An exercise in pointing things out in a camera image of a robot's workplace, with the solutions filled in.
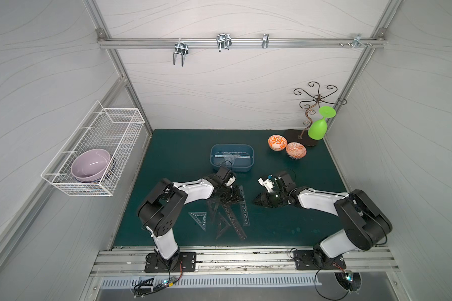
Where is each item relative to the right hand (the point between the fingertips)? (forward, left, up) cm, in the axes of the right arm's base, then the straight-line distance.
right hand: (253, 201), depth 87 cm
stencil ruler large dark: (-11, +7, -4) cm, 14 cm away
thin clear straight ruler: (+29, +9, -2) cm, 31 cm away
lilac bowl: (-5, +57, +34) cm, 66 cm away
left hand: (0, +4, +1) cm, 4 cm away
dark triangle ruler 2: (-10, +14, -3) cm, 18 cm away
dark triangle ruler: (-1, +19, -2) cm, 19 cm away
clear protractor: (+25, +13, -1) cm, 28 cm away
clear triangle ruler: (-7, +27, -3) cm, 28 cm away
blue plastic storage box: (+28, +7, -3) cm, 29 cm away
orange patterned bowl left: (+39, -15, -1) cm, 42 cm away
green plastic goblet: (+30, -31, +20) cm, 47 cm away
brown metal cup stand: (+44, -31, -1) cm, 54 cm away
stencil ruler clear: (-2, +4, -3) cm, 6 cm away
